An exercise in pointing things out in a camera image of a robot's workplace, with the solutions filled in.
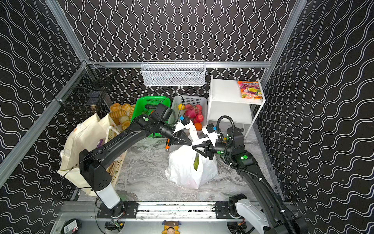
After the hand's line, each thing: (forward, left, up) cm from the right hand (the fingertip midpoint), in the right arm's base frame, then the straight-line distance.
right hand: (194, 145), depth 69 cm
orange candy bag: (+30, -31, +9) cm, 44 cm away
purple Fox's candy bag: (+8, +55, -11) cm, 57 cm away
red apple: (+30, -3, -14) cm, 33 cm away
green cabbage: (-4, -1, -9) cm, 10 cm away
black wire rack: (+39, +70, +2) cm, 80 cm away
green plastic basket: (+49, +40, -19) cm, 66 cm away
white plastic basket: (+53, +5, -18) cm, 56 cm away
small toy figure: (-30, +11, -24) cm, 40 cm away
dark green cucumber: (+48, +35, -20) cm, 63 cm away
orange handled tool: (+14, +18, -24) cm, 33 cm away
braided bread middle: (+40, +56, -21) cm, 72 cm away
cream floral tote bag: (+7, +56, -2) cm, 57 cm away
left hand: (-1, 0, +3) cm, 3 cm away
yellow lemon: (+49, +11, -21) cm, 54 cm away
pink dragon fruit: (+36, +2, -14) cm, 39 cm away
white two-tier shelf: (+25, -17, +7) cm, 30 cm away
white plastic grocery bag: (-8, +7, -11) cm, 15 cm away
